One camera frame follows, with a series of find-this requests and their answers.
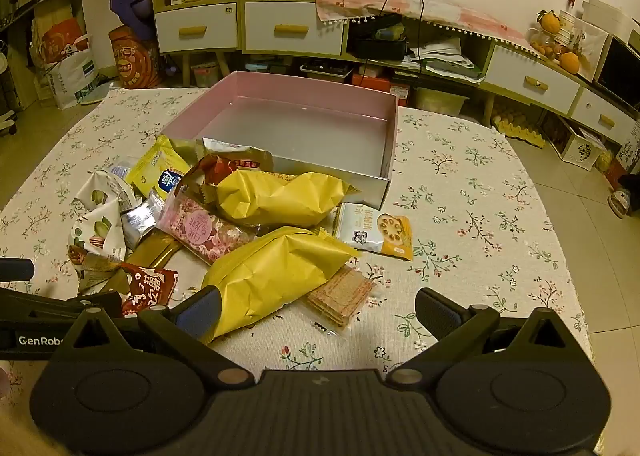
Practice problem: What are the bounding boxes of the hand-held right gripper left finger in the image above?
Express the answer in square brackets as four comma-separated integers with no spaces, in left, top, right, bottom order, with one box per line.
[47,286,256,385]

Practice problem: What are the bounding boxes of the black appliance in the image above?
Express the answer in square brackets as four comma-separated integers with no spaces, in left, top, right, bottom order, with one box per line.
[592,31,640,97]

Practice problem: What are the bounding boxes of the floral tablecloth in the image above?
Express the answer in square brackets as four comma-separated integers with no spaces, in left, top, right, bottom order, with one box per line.
[0,86,596,389]

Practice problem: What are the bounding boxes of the black bag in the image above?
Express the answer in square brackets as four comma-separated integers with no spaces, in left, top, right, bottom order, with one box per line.
[346,14,408,62]

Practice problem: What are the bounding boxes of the white orange lotus snack packet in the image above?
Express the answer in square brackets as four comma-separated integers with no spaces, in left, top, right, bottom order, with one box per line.
[332,203,415,262]

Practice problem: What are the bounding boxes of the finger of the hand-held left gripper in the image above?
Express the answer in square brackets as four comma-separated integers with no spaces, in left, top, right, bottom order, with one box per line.
[0,259,36,282]
[0,289,123,321]

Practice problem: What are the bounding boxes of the red packet white characters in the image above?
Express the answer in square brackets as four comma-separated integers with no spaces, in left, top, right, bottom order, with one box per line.
[120,263,180,319]

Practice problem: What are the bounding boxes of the purple plush toy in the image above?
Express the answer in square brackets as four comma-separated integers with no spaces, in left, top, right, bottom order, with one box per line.
[110,0,156,40]

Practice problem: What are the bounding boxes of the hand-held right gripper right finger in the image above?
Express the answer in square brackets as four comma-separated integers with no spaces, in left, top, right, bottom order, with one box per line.
[385,287,594,385]

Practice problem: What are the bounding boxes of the folded clothes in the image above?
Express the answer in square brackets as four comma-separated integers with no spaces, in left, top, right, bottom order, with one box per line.
[410,36,483,82]

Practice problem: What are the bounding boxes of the yellow packet blue label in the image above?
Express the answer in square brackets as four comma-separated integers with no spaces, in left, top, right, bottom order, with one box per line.
[125,133,193,202]

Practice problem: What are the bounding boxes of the yellow egg tray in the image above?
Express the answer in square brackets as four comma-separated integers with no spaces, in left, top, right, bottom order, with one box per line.
[491,104,547,147]

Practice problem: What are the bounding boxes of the silver foil packet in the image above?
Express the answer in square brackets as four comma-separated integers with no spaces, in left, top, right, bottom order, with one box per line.
[120,199,166,249]

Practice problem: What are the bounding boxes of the dark red snack packet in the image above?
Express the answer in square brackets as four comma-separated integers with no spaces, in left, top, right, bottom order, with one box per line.
[172,156,236,202]

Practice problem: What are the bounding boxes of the white cardboard box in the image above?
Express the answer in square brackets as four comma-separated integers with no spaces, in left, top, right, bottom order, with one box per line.
[560,121,606,172]

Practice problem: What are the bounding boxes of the white drawer wooden handle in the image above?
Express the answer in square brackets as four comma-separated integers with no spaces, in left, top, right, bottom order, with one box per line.
[482,44,583,116]
[242,1,346,56]
[570,86,638,144]
[154,2,240,54]

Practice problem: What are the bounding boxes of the clear white rice cake packet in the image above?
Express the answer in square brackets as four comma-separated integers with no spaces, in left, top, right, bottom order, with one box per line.
[102,163,133,184]

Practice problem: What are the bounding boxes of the olive foil packet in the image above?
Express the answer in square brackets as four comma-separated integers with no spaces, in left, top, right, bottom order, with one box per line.
[67,246,131,298]

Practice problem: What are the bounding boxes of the red printed bag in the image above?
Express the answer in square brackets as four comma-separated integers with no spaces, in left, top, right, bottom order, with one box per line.
[32,19,93,62]

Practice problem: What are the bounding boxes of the pink cardboard box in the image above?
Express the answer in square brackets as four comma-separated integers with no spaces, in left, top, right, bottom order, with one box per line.
[161,70,399,212]

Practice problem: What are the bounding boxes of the pale red label packet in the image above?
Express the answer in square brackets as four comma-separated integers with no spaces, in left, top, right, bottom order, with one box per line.
[200,136,274,173]

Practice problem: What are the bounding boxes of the orange printed bag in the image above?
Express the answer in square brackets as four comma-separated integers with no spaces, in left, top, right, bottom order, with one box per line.
[109,26,163,90]

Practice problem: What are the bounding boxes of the large yellow snack packet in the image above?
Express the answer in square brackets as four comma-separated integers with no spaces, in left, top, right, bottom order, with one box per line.
[215,170,351,229]
[200,226,356,344]

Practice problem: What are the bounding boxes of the long gold foil packet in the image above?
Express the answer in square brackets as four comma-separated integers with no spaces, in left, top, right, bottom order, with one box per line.
[127,231,183,269]

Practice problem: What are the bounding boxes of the clear storage bin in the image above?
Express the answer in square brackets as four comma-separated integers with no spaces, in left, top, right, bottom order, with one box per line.
[414,86,471,114]

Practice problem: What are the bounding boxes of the white pistachio packet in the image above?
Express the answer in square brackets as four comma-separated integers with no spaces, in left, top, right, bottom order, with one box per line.
[70,201,128,262]
[75,170,136,217]

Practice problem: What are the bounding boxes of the pink floral snack packet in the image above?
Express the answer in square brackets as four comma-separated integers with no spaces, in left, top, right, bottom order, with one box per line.
[157,186,261,264]

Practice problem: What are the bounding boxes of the clear cracker packet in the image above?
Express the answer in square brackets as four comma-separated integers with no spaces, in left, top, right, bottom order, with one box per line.
[300,263,376,337]

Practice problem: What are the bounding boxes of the orange shoebox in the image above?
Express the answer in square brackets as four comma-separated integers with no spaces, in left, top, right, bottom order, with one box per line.
[350,71,393,97]

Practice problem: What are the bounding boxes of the white shopping bag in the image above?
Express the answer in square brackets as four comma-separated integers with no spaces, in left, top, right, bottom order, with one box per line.
[45,49,101,110]

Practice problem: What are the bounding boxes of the pink cabinet cloth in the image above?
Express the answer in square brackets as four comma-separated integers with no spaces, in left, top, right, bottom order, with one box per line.
[315,0,531,50]

